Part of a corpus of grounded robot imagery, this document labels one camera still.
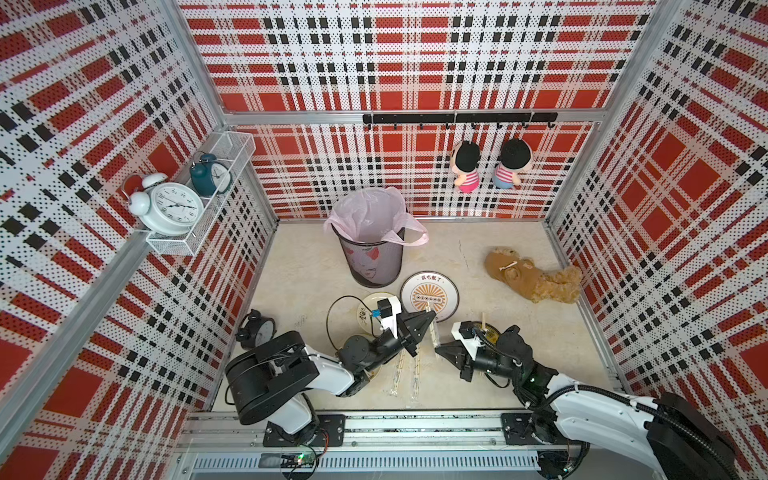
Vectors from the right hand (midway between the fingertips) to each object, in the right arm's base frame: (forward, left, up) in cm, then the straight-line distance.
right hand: (442, 345), depth 76 cm
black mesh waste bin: (+24, +19, +4) cm, 31 cm away
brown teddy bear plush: (+19, -38, -2) cm, 43 cm away
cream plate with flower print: (-1, +17, +16) cm, 23 cm away
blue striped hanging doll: (+53, -27, +20) cm, 63 cm away
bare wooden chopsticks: (+12, -15, -10) cm, 21 cm away
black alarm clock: (+5, +51, -2) cm, 52 cm away
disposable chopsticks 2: (-7, +7, -11) cm, 15 cm away
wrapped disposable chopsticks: (-3, +12, -11) cm, 16 cm away
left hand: (+4, +1, +10) cm, 11 cm away
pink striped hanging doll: (+56, -11, +18) cm, 59 cm away
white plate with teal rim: (+25, +1, -12) cm, 28 cm away
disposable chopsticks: (+1, +2, +9) cm, 9 cm away
